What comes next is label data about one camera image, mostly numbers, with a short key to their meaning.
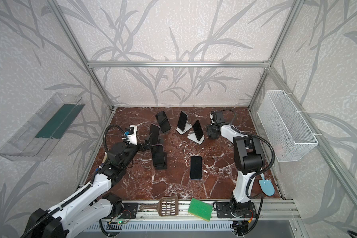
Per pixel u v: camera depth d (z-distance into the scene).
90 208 0.56
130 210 0.72
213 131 0.90
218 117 0.80
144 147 0.69
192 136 1.02
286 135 0.63
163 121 1.09
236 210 0.66
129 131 0.64
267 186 0.82
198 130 0.97
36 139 0.64
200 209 0.72
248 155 0.51
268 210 0.75
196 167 0.89
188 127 1.03
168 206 0.76
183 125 1.02
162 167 0.86
